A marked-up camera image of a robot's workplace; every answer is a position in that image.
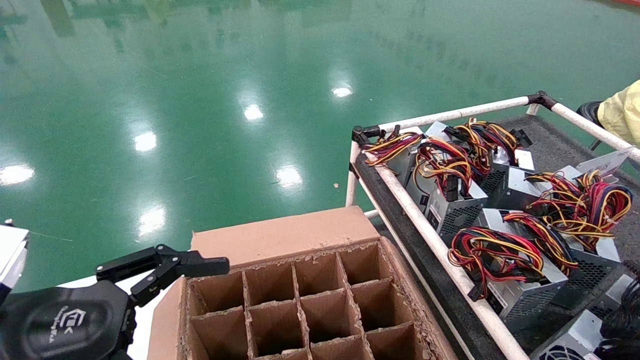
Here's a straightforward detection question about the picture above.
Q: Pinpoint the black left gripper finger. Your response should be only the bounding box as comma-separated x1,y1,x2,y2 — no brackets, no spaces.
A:
130,260,231,307
96,244,231,282

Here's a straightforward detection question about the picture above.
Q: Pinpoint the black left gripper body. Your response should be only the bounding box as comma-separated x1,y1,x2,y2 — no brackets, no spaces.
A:
0,280,137,360

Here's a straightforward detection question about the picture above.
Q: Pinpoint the power supply with black cables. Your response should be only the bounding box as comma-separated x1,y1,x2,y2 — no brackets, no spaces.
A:
530,274,640,360

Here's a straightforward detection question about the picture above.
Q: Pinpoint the brown cardboard box with dividers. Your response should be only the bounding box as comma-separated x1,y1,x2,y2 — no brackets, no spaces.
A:
149,205,458,360

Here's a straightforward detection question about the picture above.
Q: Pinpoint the white table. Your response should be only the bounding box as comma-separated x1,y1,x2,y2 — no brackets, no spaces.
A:
60,272,193,360

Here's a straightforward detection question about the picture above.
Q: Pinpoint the black pipe joint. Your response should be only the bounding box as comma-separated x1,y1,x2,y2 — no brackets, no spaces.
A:
528,91,558,111
351,125,386,147

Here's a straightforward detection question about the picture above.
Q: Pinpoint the dark grey cart mat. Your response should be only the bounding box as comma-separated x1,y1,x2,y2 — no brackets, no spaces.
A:
354,114,640,360

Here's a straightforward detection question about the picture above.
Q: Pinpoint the tilted silver power supply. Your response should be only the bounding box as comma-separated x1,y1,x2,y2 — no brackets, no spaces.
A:
576,147,634,184

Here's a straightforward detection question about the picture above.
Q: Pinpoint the black chair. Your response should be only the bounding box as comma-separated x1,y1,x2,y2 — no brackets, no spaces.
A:
576,101,605,151

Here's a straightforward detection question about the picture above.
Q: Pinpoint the person in yellow garment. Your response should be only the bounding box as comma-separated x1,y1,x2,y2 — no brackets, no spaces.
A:
596,80,640,146

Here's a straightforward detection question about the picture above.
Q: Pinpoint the white pipe cart frame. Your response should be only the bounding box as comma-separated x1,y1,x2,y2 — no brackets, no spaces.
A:
345,91,640,360

